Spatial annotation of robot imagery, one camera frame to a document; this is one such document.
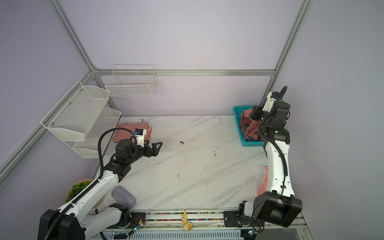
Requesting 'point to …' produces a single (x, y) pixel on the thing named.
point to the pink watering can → (263, 188)
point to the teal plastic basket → (237, 111)
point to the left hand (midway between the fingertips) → (154, 143)
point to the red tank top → (253, 129)
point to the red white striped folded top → (124, 131)
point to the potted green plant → (78, 186)
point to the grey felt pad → (123, 198)
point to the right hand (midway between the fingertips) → (252, 105)
